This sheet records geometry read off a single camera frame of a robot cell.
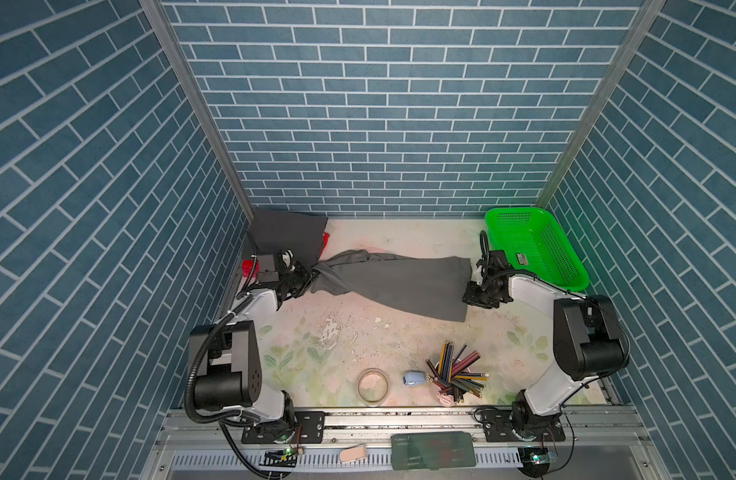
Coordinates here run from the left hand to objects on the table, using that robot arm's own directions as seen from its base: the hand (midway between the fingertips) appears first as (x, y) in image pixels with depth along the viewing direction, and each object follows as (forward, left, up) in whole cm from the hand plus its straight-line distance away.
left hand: (321, 268), depth 90 cm
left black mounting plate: (-40, +2, -12) cm, 42 cm away
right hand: (-5, -46, -9) cm, 47 cm away
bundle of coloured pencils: (-31, -36, -4) cm, 48 cm away
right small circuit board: (-48, -54, -12) cm, 74 cm away
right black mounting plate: (-41, -47, -11) cm, 64 cm away
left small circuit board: (-46, +7, -14) cm, 49 cm away
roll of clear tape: (-35, -17, -12) cm, 41 cm away
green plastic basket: (+21, -78, -11) cm, 81 cm away
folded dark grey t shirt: (+25, +22, -11) cm, 35 cm away
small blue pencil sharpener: (-30, -27, -9) cm, 41 cm away
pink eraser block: (-46, -11, -10) cm, 48 cm away
